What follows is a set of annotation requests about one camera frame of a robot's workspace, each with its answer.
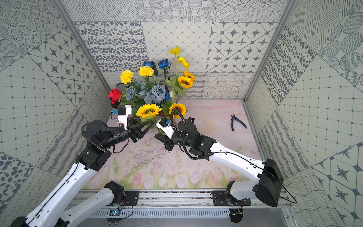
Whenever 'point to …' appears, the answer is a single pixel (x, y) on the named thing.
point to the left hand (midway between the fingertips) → (153, 123)
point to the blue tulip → (167, 96)
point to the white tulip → (171, 93)
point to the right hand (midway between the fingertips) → (157, 136)
